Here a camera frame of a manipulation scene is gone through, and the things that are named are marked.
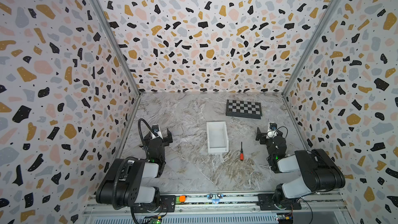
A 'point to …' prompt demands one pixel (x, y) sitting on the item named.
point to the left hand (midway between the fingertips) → (162, 130)
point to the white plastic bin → (217, 141)
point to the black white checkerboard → (243, 109)
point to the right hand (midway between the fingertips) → (271, 128)
